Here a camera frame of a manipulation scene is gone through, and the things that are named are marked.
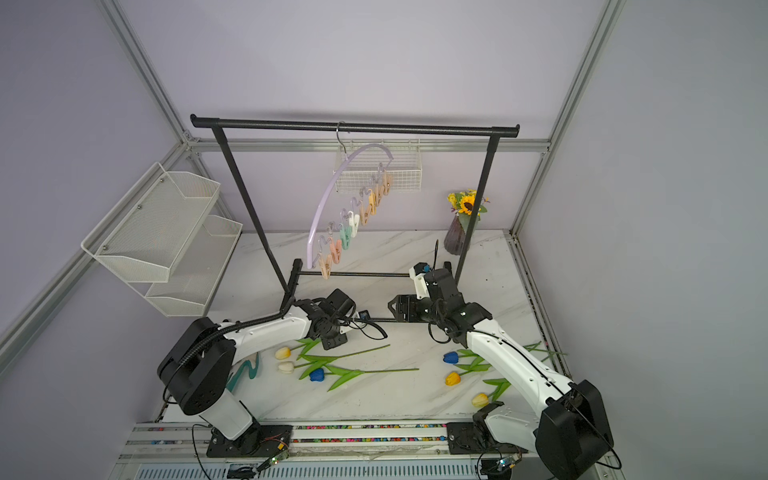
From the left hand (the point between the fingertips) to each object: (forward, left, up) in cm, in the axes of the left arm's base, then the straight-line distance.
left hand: (332, 331), depth 90 cm
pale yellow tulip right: (-19, -43, -2) cm, 47 cm away
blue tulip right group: (-8, -37, -1) cm, 37 cm away
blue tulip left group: (-12, +3, -2) cm, 13 cm away
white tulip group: (-11, +11, -1) cm, 16 cm away
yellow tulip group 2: (-14, -36, -1) cm, 38 cm away
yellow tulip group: (-8, +13, +2) cm, 15 cm away
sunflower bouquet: (+33, -41, +24) cm, 58 cm away
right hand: (+1, -21, +13) cm, 25 cm away
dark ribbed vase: (+37, -42, +4) cm, 56 cm away
